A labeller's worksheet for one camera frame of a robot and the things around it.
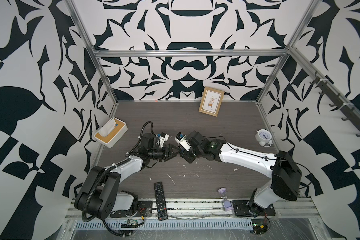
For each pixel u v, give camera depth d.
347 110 0.59
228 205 0.73
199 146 0.61
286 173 0.43
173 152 0.76
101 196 0.42
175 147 0.78
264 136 0.98
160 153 0.75
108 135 0.95
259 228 0.71
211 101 1.08
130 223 0.68
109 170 0.46
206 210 0.75
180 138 0.71
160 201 0.76
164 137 0.81
